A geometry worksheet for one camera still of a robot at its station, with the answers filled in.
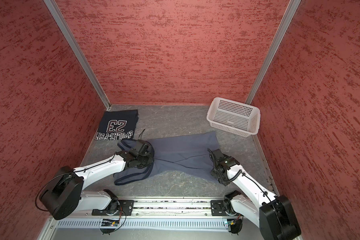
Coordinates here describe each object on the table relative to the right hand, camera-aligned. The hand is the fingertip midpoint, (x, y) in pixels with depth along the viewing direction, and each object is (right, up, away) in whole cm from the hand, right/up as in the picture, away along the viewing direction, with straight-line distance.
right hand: (216, 179), depth 82 cm
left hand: (-36, +8, +5) cm, 38 cm away
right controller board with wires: (+7, -18, -12) cm, 22 cm away
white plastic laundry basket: (+24, +35, +31) cm, 53 cm away
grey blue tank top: (-16, +12, +10) cm, 23 cm away
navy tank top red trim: (-67, +30, +24) cm, 77 cm away
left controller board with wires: (-56, -18, -10) cm, 59 cm away
